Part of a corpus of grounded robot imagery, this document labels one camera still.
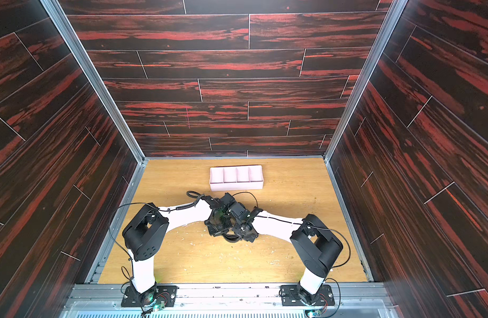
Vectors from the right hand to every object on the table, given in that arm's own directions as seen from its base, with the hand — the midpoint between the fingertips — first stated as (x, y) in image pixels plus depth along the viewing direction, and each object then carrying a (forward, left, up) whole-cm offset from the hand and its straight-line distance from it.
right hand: (242, 229), depth 91 cm
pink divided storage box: (+32, +5, -1) cm, 32 cm away
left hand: (-2, +5, -1) cm, 5 cm away
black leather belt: (-5, +4, +2) cm, 7 cm away
